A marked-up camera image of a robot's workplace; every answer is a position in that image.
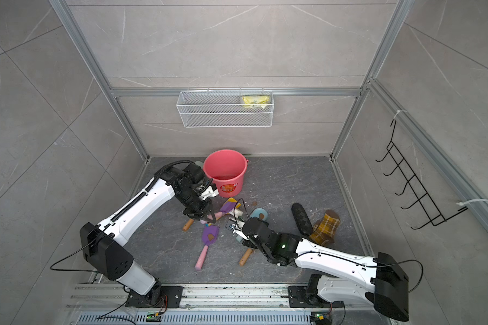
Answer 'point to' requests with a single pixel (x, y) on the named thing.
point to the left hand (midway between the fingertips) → (214, 219)
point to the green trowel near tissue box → (188, 224)
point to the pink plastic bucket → (227, 168)
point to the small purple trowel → (228, 206)
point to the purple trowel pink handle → (209, 233)
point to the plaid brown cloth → (324, 230)
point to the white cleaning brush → (237, 213)
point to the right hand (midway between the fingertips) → (248, 221)
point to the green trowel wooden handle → (247, 254)
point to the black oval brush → (303, 223)
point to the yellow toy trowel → (232, 200)
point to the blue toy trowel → (259, 212)
